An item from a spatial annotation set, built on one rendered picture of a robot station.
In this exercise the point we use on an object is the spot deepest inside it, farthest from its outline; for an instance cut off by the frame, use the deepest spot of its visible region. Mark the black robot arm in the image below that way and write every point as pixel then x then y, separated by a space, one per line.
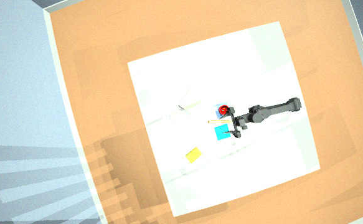
pixel 258 113

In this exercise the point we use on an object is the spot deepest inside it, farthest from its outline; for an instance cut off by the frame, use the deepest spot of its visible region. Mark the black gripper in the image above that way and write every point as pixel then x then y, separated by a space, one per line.
pixel 230 112

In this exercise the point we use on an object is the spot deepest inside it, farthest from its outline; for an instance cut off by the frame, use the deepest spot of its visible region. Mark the red cup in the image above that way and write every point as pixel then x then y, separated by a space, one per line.
pixel 221 110

